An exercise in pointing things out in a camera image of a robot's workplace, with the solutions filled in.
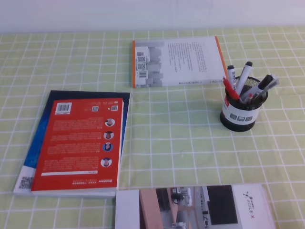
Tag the red cover book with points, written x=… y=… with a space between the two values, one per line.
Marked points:
x=81 y=150

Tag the grey marker black cap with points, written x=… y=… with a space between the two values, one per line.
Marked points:
x=243 y=77

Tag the green checkered tablecloth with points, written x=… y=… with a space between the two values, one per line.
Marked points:
x=173 y=136

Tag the Agilex printed brochure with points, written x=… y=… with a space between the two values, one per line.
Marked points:
x=243 y=206

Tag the blue cover book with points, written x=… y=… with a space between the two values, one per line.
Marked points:
x=26 y=176

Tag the white orange-edged book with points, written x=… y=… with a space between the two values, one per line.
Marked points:
x=179 y=61

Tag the clear pen red tip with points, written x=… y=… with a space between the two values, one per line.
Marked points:
x=249 y=98

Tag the black capped marker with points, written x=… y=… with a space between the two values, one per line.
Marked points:
x=269 y=82

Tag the black mesh pen holder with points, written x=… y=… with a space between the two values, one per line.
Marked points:
x=237 y=115

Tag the white marker black cap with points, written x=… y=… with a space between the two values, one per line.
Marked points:
x=231 y=76

